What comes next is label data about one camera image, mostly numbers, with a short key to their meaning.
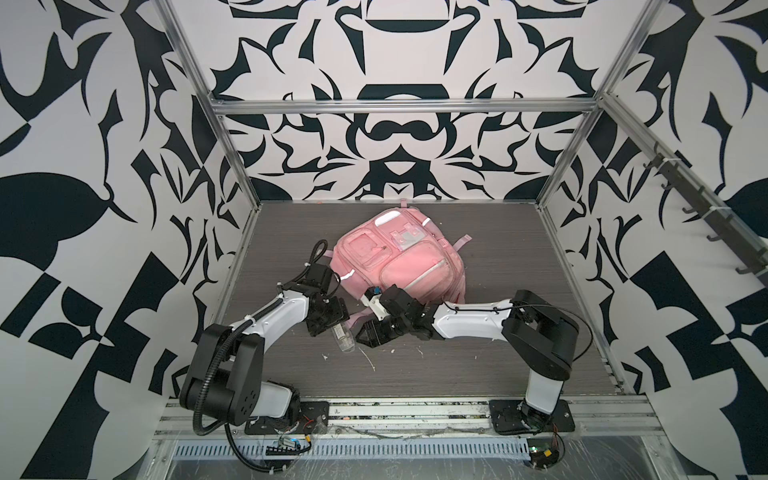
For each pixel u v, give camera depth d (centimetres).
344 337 85
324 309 76
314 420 73
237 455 69
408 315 68
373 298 79
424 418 76
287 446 72
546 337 48
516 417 74
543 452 71
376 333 74
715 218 59
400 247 96
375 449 71
